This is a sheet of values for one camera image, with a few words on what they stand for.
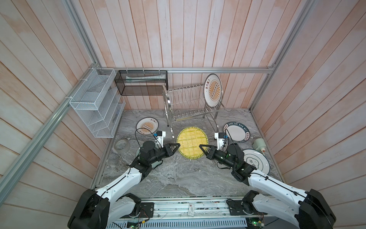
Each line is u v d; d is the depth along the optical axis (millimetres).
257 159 920
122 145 983
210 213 730
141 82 1050
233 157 592
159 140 727
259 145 902
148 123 1108
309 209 401
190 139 763
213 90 831
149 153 613
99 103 702
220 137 699
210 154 673
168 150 690
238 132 1069
